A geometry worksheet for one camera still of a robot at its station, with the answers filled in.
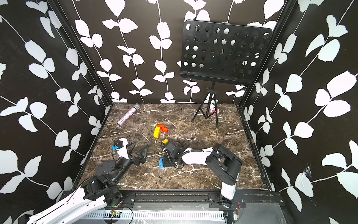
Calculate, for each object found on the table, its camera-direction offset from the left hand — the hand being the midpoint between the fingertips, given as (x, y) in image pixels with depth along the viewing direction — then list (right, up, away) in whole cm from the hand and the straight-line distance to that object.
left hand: (142, 143), depth 69 cm
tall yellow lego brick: (+1, +2, +32) cm, 32 cm away
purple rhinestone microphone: (-27, +11, +37) cm, 47 cm away
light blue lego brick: (+6, -18, +17) cm, 25 cm away
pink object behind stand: (+46, +18, +44) cm, 66 cm away
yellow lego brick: (+8, -3, +22) cm, 23 cm away
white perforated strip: (+8, -37, +2) cm, 38 cm away
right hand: (+7, -15, +17) cm, 24 cm away
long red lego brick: (+5, +4, +33) cm, 34 cm away
